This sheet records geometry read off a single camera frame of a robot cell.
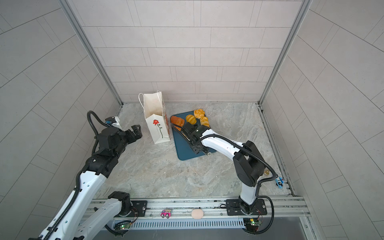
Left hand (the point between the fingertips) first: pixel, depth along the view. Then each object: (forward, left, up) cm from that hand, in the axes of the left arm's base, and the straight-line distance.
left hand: (136, 126), depth 74 cm
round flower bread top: (+25, -31, -20) cm, 45 cm away
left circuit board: (-39, +1, -20) cm, 44 cm away
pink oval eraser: (-35, -31, -21) cm, 51 cm away
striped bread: (+18, -35, -21) cm, 44 cm away
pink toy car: (-34, -16, -21) cm, 43 cm away
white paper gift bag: (+7, -8, -1) cm, 11 cm away
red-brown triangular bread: (+18, -16, -21) cm, 32 cm away
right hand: (-2, -31, -19) cm, 36 cm away
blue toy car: (-20, -73, -21) cm, 79 cm away
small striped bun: (+20, -26, -20) cm, 38 cm away
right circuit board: (-38, -56, -24) cm, 72 cm away
